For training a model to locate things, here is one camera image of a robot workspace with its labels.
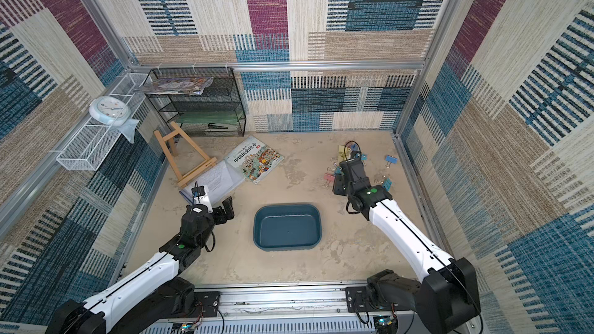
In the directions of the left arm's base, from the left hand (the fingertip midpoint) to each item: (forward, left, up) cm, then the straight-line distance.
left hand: (220, 199), depth 85 cm
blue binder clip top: (+31, -55, -7) cm, 64 cm away
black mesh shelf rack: (+46, +15, +8) cm, 49 cm away
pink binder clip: (+15, -42, -9) cm, 45 cm away
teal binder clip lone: (+11, -66, -9) cm, 68 cm away
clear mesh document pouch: (+17, +6, -11) cm, 21 cm away
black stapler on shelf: (+40, +11, -1) cm, 42 cm away
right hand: (+5, -45, +6) cm, 45 cm away
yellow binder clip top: (+29, -50, -9) cm, 58 cm away
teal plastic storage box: (-6, -26, -13) cm, 29 cm away
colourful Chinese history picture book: (+26, -9, -10) cm, 29 cm away
